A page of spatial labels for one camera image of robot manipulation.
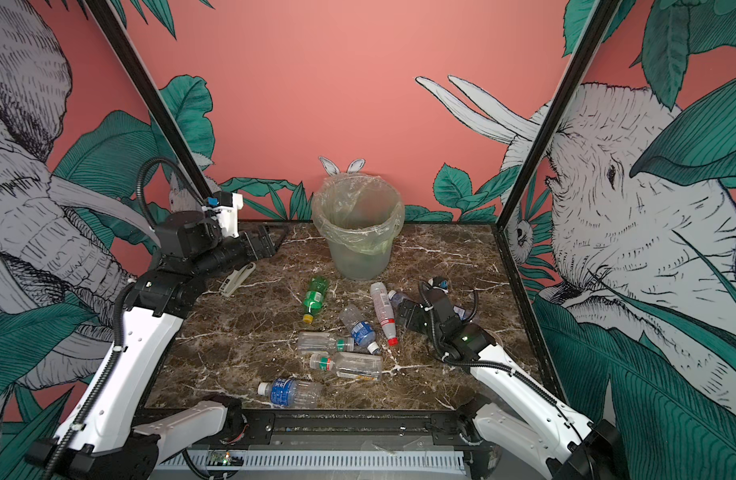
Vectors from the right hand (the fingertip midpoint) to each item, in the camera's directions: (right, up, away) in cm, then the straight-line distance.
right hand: (407, 306), depth 79 cm
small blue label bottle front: (-30, -21, -4) cm, 37 cm away
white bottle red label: (-6, -4, +12) cm, 13 cm away
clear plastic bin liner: (-15, +29, +22) cm, 39 cm away
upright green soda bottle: (-28, -1, +14) cm, 31 cm away
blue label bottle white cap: (-12, -9, +7) cm, 17 cm away
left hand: (-30, +21, -15) cm, 40 cm away
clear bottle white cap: (-1, -1, +18) cm, 18 cm away
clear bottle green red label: (-14, -19, +6) cm, 24 cm away
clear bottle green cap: (-25, -13, +10) cm, 30 cm away
